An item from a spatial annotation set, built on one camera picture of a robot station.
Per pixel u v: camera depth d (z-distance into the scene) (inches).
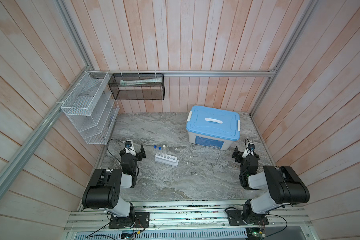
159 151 34.1
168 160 35.7
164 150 33.7
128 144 30.2
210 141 37.3
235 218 28.8
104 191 17.6
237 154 33.0
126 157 27.8
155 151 35.2
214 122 36.5
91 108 26.5
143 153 33.4
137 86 42.0
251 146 30.1
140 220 28.9
